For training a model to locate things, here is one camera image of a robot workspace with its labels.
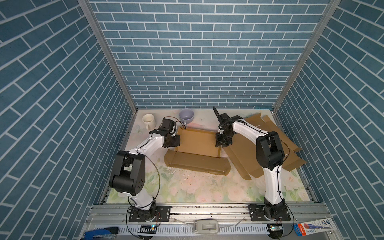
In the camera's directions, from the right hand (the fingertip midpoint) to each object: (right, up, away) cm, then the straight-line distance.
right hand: (215, 144), depth 96 cm
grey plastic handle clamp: (-7, -34, -27) cm, 44 cm away
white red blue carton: (+44, -35, -26) cm, 62 cm away
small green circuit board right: (+28, -39, -22) cm, 52 cm away
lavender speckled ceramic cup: (-20, +19, +17) cm, 33 cm away
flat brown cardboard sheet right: (+48, -10, -1) cm, 49 cm away
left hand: (-24, +2, -3) cm, 24 cm away
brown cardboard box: (-12, -4, -4) cm, 13 cm away
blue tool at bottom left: (-53, -36, -28) cm, 70 cm away
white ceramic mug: (-44, +15, +5) cm, 47 cm away
